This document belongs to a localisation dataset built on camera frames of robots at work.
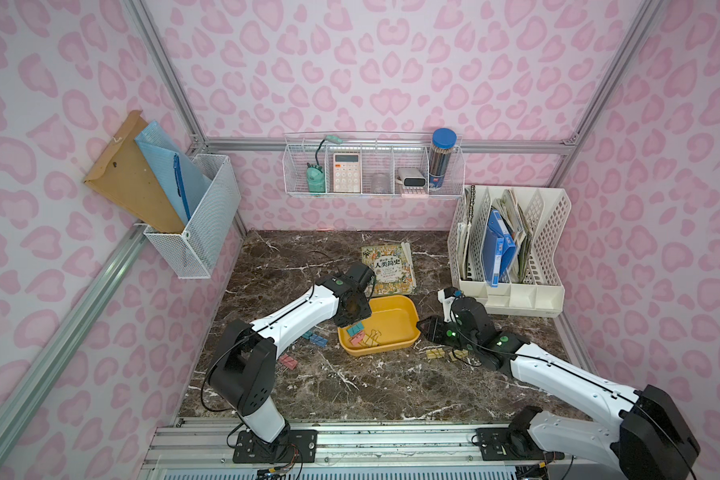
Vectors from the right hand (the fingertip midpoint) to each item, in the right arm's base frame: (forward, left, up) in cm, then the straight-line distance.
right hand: (417, 325), depth 81 cm
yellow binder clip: (-4, -6, -10) cm, 12 cm away
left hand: (+7, +16, -3) cm, 17 cm away
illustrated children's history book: (+29, +6, -12) cm, 32 cm away
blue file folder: (+20, -24, +8) cm, 32 cm away
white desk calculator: (+43, +21, +18) cm, 52 cm away
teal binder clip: (-14, +23, +23) cm, 36 cm away
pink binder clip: (-7, +37, -10) cm, 38 cm away
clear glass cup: (+40, +10, +17) cm, 44 cm away
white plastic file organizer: (+38, -44, +7) cm, 59 cm away
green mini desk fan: (+38, +30, +20) cm, 52 cm away
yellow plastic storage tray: (+8, +6, -14) cm, 17 cm away
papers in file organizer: (+37, -30, +10) cm, 49 cm away
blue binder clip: (-1, +27, -10) cm, 29 cm away
